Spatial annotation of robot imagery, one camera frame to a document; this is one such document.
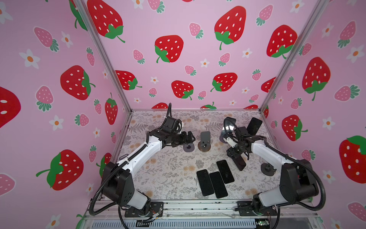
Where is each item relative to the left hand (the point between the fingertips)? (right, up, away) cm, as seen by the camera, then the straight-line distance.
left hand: (190, 139), depth 81 cm
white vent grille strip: (-4, -41, -11) cm, 43 cm away
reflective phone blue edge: (+28, +7, +19) cm, 35 cm away
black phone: (+32, -15, +8) cm, 36 cm away
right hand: (+27, -8, +9) cm, 30 cm away
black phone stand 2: (+22, -21, +6) cm, 31 cm away
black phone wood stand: (+16, -26, 0) cm, 31 cm away
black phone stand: (+9, -26, +2) cm, 28 cm away
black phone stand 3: (+43, +8, +12) cm, 45 cm away
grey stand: (-1, -8, +17) cm, 18 cm away
